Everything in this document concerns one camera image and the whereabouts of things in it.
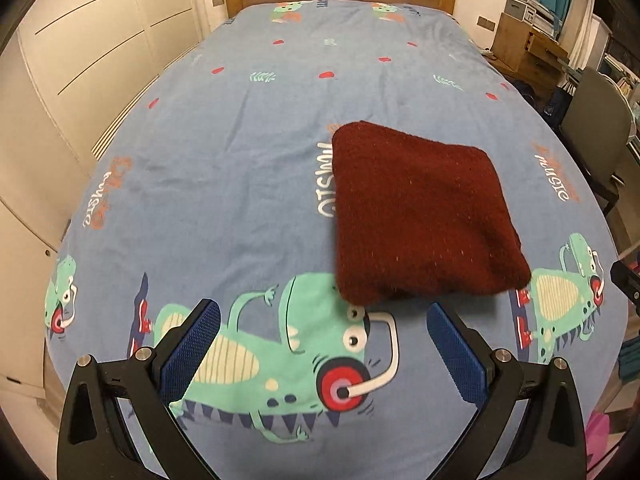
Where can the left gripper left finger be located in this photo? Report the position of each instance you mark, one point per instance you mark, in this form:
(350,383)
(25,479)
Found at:
(117,422)

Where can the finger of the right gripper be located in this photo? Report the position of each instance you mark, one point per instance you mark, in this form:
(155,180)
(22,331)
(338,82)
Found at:
(627,281)

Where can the dark red knit sweater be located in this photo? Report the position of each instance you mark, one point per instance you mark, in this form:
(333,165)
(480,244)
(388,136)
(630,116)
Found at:
(416,217)

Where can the stack of teal folded clothes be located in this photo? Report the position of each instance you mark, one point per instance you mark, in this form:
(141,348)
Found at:
(629,360)

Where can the pink object on floor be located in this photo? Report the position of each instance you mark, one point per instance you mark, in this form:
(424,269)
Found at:
(597,431)

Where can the grey office chair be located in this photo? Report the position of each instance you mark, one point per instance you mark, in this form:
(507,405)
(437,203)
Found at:
(596,130)

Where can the wooden desk cabinet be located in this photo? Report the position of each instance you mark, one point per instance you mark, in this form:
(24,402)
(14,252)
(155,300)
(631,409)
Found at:
(520,51)

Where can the blue dinosaur print bedsheet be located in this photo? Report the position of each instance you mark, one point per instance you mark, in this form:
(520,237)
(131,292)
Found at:
(219,185)

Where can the cream wardrobe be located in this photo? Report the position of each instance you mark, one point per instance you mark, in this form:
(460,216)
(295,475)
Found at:
(70,72)

